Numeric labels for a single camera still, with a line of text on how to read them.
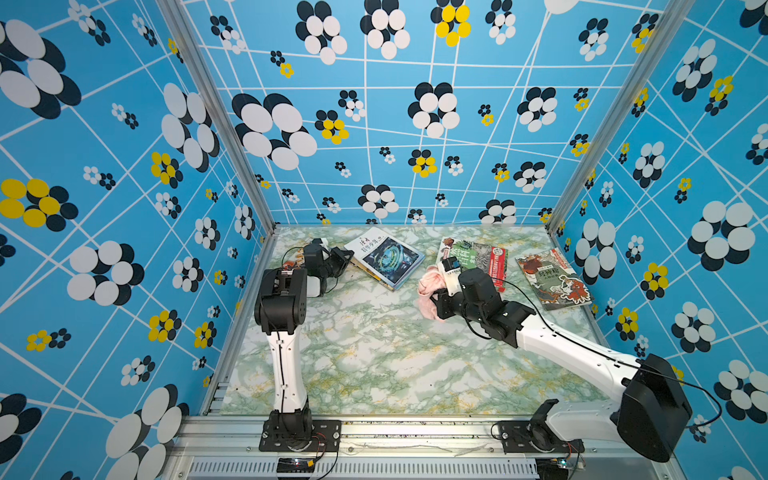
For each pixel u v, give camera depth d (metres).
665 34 0.71
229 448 0.74
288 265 1.07
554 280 1.02
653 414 0.40
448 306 0.71
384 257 1.08
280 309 0.59
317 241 1.02
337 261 0.96
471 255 1.08
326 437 0.73
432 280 0.75
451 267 0.71
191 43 0.73
